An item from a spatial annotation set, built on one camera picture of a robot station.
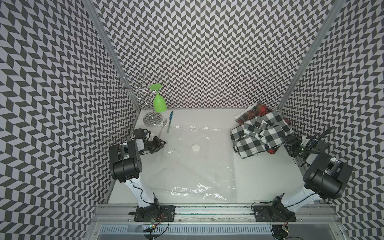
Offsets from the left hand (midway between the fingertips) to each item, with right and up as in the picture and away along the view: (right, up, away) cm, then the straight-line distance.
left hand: (165, 144), depth 98 cm
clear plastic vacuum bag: (+21, -10, -7) cm, 24 cm away
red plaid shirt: (+67, +24, +13) cm, 72 cm away
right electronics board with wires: (+61, -37, -28) cm, 77 cm away
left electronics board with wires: (+3, -30, -31) cm, 44 cm away
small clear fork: (-3, +14, +11) cm, 18 cm away
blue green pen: (+1, +19, +17) cm, 25 cm away
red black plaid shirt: (+69, -3, -7) cm, 69 cm away
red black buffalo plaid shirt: (+71, +24, +5) cm, 75 cm away
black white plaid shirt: (+60, +7, -6) cm, 61 cm away
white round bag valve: (+20, -2, -2) cm, 21 cm away
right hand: (+74, +3, -7) cm, 75 cm away
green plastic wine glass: (-2, +26, -7) cm, 27 cm away
